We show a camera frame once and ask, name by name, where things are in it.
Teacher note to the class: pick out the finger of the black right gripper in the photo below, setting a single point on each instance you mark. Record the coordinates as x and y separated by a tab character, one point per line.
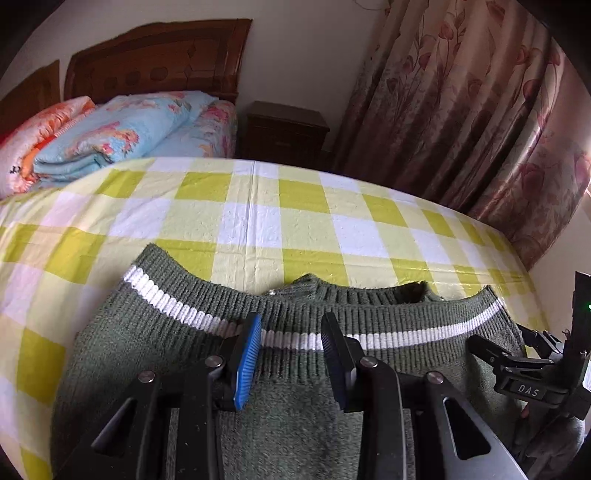
491	353

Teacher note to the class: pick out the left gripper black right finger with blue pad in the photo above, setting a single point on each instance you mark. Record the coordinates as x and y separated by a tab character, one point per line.
414	427

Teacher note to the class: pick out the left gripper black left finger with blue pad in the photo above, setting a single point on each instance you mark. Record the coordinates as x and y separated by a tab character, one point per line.
166	426

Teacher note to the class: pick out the green knit sweater white stripe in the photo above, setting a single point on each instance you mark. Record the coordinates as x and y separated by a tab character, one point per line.
162	318

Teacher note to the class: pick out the yellow white checkered bed sheet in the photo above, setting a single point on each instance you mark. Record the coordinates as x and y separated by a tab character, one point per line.
248	225

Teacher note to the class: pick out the pink floral curtain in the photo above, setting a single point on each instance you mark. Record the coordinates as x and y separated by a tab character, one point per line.
473	105

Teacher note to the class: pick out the pink orange floral quilt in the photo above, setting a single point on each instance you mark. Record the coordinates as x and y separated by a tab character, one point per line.
20	147

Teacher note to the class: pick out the blue floral pillow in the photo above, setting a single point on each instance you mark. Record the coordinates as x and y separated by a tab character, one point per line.
209	132

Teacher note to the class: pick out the light blue floral folded quilt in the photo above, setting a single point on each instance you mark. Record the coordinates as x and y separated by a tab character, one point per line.
126	127

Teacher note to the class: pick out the dark wooden nightstand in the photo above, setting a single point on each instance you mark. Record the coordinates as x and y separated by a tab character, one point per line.
283	134

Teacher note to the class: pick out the dark wooden headboard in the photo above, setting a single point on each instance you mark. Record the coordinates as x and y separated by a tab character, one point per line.
203	55

